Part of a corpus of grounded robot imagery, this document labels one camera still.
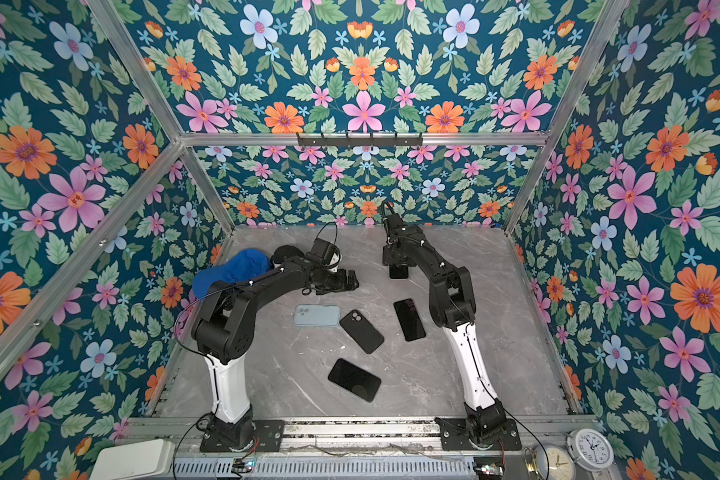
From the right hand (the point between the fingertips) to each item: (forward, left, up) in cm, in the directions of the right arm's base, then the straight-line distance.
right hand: (397, 258), depth 106 cm
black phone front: (-41, +14, -4) cm, 43 cm away
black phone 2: (-23, -3, -3) cm, 23 cm away
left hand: (-12, +15, +5) cm, 20 cm away
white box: (-60, +62, +1) cm, 86 cm away
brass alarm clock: (-61, -31, +4) cm, 68 cm away
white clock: (-58, -43, -1) cm, 72 cm away
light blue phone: (-21, +27, -4) cm, 34 cm away
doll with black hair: (0, +40, +4) cm, 40 cm away
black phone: (-5, 0, -2) cm, 5 cm away
